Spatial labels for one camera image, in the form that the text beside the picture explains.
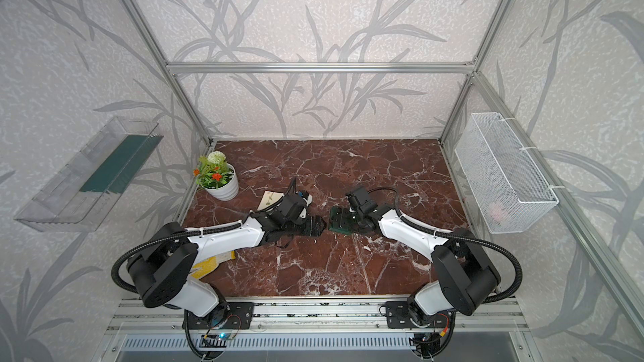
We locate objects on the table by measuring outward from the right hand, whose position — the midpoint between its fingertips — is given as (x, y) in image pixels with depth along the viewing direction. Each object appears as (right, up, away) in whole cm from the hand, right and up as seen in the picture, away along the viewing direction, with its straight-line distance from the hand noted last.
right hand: (337, 221), depth 87 cm
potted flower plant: (-43, +15, +2) cm, 46 cm away
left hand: (-6, -2, 0) cm, 6 cm away
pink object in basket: (+48, +6, -13) cm, 50 cm away
